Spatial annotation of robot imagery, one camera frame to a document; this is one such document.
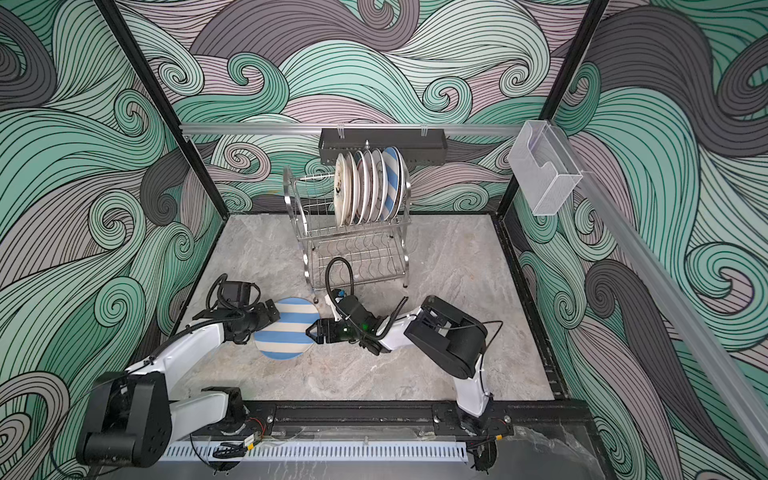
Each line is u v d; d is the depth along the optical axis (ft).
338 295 2.67
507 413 2.44
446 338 1.60
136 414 2.75
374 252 3.30
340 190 2.75
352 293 2.76
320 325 2.55
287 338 2.82
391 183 2.44
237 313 2.17
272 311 2.67
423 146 3.13
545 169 2.61
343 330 2.49
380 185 5.58
